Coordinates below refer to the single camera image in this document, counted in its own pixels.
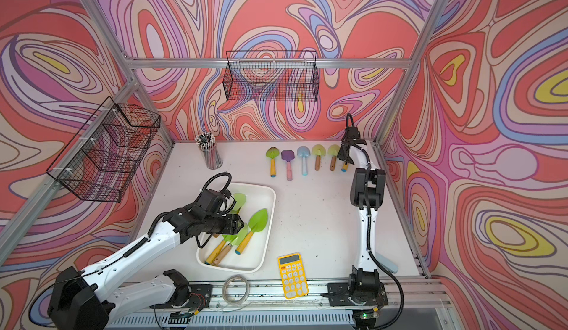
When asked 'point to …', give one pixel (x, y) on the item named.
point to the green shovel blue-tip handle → (257, 223)
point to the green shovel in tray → (215, 252)
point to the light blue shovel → (304, 152)
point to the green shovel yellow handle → (273, 152)
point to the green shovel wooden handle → (318, 150)
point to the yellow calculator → (293, 278)
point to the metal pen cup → (206, 142)
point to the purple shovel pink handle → (288, 155)
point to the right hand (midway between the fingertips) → (349, 161)
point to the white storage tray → (245, 251)
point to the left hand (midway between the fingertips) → (241, 225)
